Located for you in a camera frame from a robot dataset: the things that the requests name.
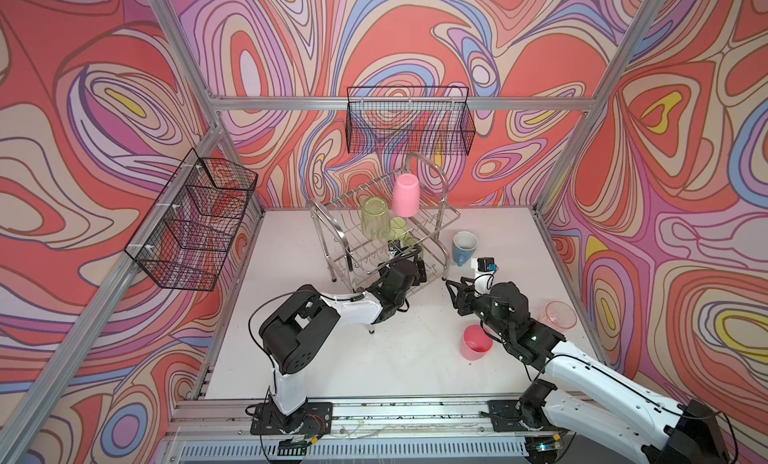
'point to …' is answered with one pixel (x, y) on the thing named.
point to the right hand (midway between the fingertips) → (454, 287)
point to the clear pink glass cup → (558, 316)
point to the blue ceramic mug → (464, 244)
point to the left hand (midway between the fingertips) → (414, 258)
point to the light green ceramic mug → (397, 226)
